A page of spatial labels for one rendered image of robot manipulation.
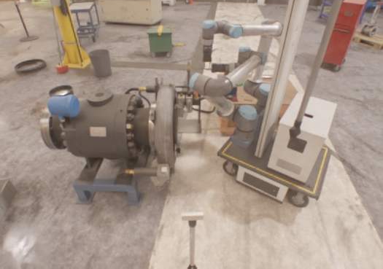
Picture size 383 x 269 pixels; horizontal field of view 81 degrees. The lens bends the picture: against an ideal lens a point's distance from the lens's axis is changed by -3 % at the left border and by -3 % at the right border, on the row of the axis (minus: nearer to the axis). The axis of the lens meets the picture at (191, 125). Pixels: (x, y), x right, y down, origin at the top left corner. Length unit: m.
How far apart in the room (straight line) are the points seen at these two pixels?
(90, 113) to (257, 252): 1.72
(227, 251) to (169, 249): 0.46
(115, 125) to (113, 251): 1.00
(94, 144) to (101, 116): 0.24
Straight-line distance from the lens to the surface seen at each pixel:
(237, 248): 2.10
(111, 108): 1.98
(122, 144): 1.96
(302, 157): 2.01
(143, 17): 7.90
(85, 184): 2.27
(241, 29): 1.82
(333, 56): 5.35
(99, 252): 2.18
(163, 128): 1.74
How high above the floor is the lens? 1.88
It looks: 37 degrees down
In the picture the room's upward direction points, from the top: straight up
